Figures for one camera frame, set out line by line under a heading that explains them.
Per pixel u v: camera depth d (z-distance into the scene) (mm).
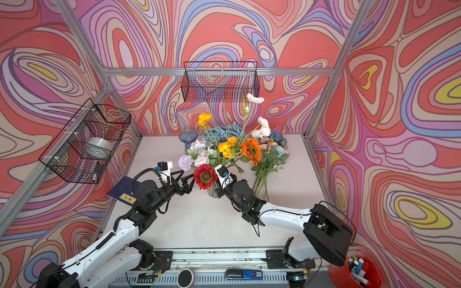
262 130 664
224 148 594
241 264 733
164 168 660
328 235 425
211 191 674
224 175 627
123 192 923
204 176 677
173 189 677
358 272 647
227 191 678
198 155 704
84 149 703
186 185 666
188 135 954
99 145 699
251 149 615
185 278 658
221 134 686
